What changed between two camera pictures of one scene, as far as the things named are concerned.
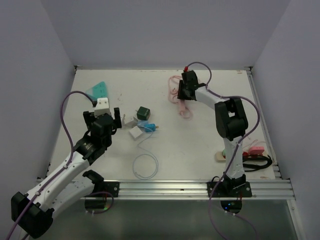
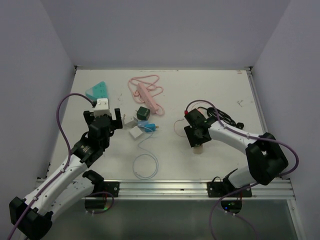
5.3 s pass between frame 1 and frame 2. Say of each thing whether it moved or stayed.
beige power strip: moved
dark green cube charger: stayed
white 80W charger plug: stayed
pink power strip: moved
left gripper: stayed
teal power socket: stayed
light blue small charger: stayed
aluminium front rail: stayed
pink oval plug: moved
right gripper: moved
